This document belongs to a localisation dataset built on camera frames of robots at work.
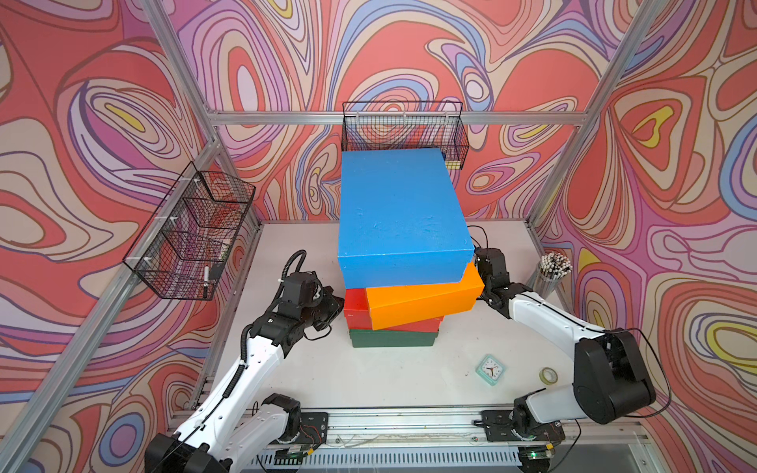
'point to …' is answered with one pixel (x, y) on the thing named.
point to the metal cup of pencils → (552, 268)
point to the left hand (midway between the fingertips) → (352, 300)
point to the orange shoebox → (400, 305)
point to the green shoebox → (378, 338)
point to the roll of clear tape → (542, 377)
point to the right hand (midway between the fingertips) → (435, 283)
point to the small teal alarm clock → (490, 371)
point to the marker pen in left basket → (206, 282)
